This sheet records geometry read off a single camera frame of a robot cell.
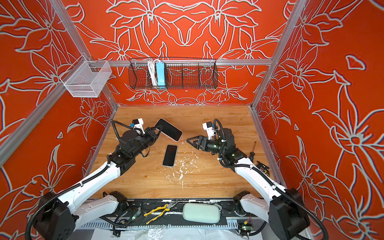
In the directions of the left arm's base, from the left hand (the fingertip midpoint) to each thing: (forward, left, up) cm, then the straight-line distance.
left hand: (162, 125), depth 73 cm
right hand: (-7, -14, -4) cm, 16 cm away
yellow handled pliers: (-31, -3, -26) cm, 41 cm away
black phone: (+1, -3, -4) cm, 5 cm away
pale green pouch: (-33, -25, -26) cm, 48 cm away
